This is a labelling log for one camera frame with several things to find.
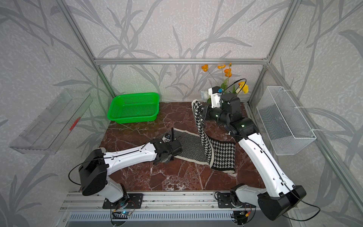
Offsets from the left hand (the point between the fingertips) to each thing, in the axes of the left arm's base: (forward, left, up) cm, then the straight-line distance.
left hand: (160, 154), depth 82 cm
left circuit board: (-28, +18, -11) cm, 35 cm away
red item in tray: (+6, +39, +23) cm, 45 cm away
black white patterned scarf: (+8, -24, -8) cm, 26 cm away
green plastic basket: (+44, +29, -8) cm, 53 cm away
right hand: (+11, -21, +30) cm, 38 cm away
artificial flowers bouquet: (+56, -45, +19) cm, 74 cm away
